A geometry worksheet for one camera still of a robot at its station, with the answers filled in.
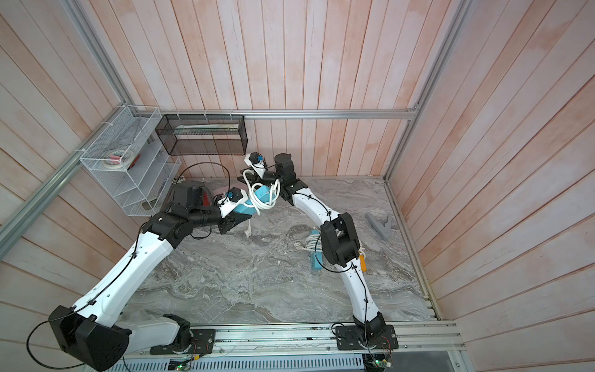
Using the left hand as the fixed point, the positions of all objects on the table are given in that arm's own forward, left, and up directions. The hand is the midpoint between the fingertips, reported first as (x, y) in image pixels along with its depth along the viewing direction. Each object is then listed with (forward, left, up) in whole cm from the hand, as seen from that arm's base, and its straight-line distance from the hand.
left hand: (246, 213), depth 73 cm
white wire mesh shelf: (+18, +38, +2) cm, 42 cm away
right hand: (+19, +5, -2) cm, 20 cm away
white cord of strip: (+1, -23, -21) cm, 31 cm away
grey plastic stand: (+12, -53, -26) cm, 60 cm away
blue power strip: (-1, -25, -29) cm, 39 cm away
